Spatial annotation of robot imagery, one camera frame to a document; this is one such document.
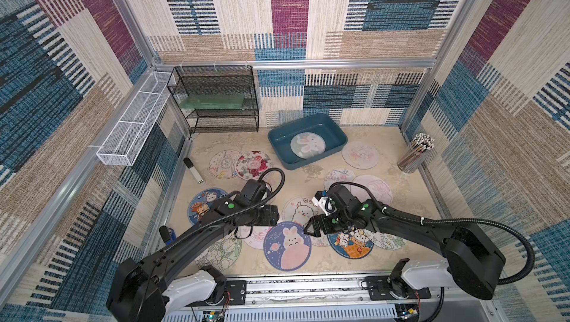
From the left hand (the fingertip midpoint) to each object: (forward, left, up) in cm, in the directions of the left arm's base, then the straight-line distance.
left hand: (273, 215), depth 80 cm
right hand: (-4, -16, -5) cm, 17 cm away
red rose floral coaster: (+29, +11, -9) cm, 32 cm away
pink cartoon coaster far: (+34, -41, -9) cm, 54 cm away
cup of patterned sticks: (+27, -61, -4) cm, 66 cm away
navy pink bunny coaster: (-7, -5, -11) cm, 14 cm away
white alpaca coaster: (+7, -11, -10) cm, 16 cm away
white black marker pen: (+24, +35, -5) cm, 43 cm away
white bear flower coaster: (-6, -18, -10) cm, 21 cm away
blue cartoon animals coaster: (-7, -29, -10) cm, 32 cm away
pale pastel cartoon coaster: (+31, +25, -10) cm, 42 cm away
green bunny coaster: (+42, -16, -9) cm, 45 cm away
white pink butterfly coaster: (+23, -29, -10) cm, 38 cm away
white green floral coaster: (-6, -41, -10) cm, 43 cm away
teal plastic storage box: (+45, -2, -8) cm, 46 cm away
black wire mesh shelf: (+57, +29, +12) cm, 65 cm away
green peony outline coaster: (-10, +18, -11) cm, 23 cm away
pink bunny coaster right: (+15, -45, -10) cm, 48 cm away
